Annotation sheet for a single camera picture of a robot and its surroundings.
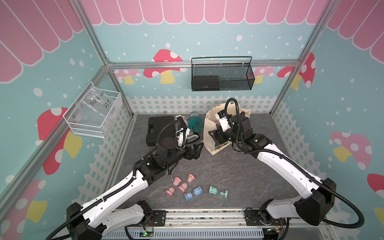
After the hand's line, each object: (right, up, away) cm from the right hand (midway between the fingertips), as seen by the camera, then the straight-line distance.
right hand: (214, 129), depth 76 cm
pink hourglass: (-24, -34, +7) cm, 42 cm away
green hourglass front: (0, -33, +5) cm, 33 cm away
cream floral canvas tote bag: (-1, +3, +8) cm, 9 cm away
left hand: (-9, -7, -5) cm, 13 cm away
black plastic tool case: (-35, +1, +30) cm, 46 cm away
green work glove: (-10, +5, +37) cm, 39 cm away
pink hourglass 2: (-16, -32, +7) cm, 36 cm away
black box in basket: (-3, +27, +12) cm, 30 cm away
